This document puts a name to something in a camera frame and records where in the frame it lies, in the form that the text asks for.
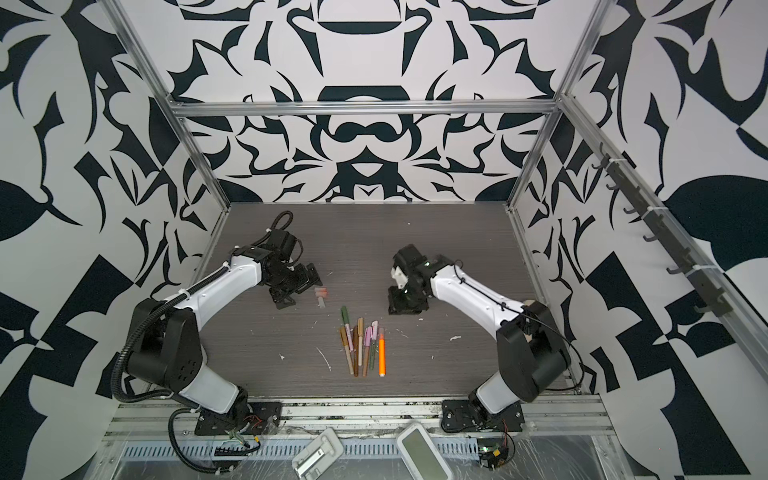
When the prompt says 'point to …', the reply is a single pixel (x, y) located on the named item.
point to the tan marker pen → (347, 350)
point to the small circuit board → (492, 452)
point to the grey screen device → (422, 455)
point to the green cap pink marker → (345, 318)
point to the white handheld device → (314, 459)
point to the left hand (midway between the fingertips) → (312, 285)
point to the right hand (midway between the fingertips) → (395, 306)
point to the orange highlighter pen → (382, 353)
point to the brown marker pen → (355, 347)
